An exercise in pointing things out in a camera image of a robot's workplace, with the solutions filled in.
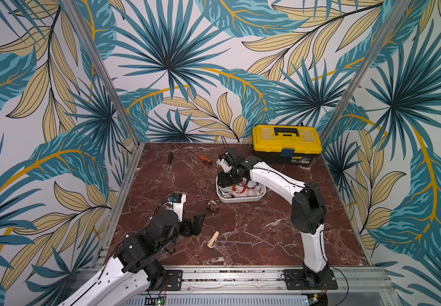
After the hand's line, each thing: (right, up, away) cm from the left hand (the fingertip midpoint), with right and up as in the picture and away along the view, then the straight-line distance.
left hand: (194, 217), depth 72 cm
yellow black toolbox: (+47, +30, +26) cm, 62 cm away
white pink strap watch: (+27, +7, +23) cm, 36 cm away
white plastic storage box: (+23, +6, +26) cm, 35 cm away
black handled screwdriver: (-19, +23, +38) cm, 49 cm away
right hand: (+10, +12, +19) cm, 25 cm away
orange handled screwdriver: (+1, +22, +36) cm, 42 cm away
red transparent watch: (+23, +8, +28) cm, 37 cm away
